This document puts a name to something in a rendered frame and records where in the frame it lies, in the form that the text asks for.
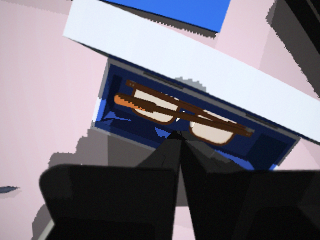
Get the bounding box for brown glasses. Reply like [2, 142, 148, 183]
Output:
[114, 79, 255, 146]

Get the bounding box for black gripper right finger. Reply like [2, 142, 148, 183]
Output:
[180, 131, 320, 240]

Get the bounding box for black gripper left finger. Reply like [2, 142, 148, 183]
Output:
[39, 130, 182, 240]

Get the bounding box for white mug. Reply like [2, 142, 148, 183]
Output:
[38, 219, 54, 240]

